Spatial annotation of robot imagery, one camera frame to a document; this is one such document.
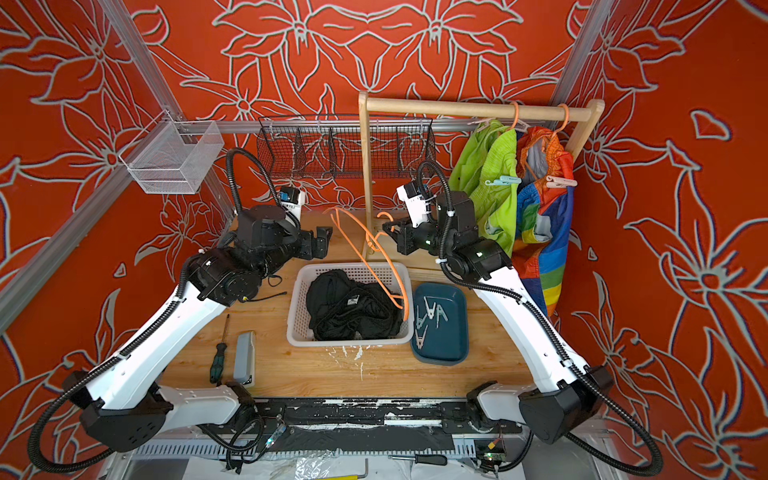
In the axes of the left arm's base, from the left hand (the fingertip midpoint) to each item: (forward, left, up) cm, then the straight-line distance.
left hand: (315, 221), depth 67 cm
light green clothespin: (-2, -34, -35) cm, 49 cm away
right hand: (+1, -16, +1) cm, 16 cm away
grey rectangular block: (-21, +20, -32) cm, 44 cm away
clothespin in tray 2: (-12, -27, -36) cm, 46 cm away
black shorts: (-7, -4, -29) cm, 30 cm away
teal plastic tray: (-13, -35, -35) cm, 51 cm away
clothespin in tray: (-3, -30, -35) cm, 47 cm away
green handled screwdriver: (-24, +28, -35) cm, 51 cm away
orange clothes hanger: (+1, -12, -6) cm, 14 cm away
